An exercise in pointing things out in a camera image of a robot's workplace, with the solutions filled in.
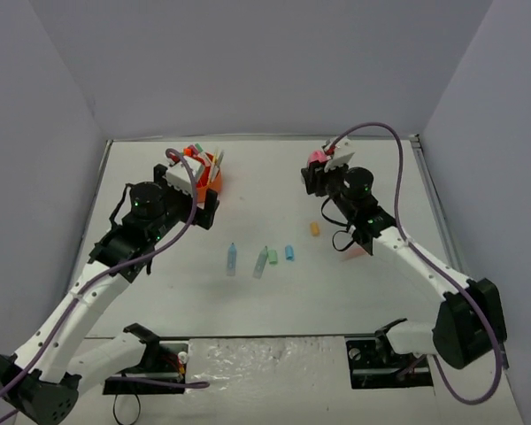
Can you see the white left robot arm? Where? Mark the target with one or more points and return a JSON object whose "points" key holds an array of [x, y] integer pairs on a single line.
{"points": [[44, 377]]}

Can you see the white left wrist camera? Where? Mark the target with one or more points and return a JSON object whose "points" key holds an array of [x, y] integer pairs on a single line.
{"points": [[177, 175]]}

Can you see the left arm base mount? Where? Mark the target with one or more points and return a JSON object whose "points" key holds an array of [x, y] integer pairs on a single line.
{"points": [[168, 366]]}

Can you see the light green highlighter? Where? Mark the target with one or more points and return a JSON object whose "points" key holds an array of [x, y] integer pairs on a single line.
{"points": [[260, 263]]}

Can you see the light blue cap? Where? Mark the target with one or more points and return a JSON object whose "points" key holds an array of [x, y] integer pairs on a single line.
{"points": [[289, 253]]}

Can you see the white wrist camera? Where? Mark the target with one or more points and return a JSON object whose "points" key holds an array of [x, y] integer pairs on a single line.
{"points": [[177, 175], [338, 155]]}

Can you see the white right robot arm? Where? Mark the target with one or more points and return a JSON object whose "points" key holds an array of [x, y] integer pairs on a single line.
{"points": [[469, 318]]}

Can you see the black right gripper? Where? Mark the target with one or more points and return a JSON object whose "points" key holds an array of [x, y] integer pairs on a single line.
{"points": [[311, 180]]}

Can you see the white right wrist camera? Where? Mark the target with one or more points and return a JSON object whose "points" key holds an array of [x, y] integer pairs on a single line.
{"points": [[338, 155]]}

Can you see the small orange cap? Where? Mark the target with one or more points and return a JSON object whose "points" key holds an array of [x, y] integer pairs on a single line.
{"points": [[314, 228]]}

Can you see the yellow thin pen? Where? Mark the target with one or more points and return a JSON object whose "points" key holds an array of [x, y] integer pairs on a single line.
{"points": [[214, 170]]}

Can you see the aluminium table edge rail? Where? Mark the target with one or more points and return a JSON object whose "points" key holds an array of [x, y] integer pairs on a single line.
{"points": [[454, 257]]}

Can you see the orange round desk organizer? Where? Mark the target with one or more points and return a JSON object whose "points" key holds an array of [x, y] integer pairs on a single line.
{"points": [[203, 185]]}

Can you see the pink-capped clear bottle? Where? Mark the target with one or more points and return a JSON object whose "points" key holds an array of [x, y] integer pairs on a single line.
{"points": [[317, 159]]}

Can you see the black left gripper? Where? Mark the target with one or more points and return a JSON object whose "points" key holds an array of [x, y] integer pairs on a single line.
{"points": [[208, 214]]}

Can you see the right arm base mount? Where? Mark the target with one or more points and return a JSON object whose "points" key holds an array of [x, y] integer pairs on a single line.
{"points": [[374, 365]]}

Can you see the light blue highlighter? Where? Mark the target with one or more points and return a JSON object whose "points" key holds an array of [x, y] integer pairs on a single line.
{"points": [[231, 260]]}

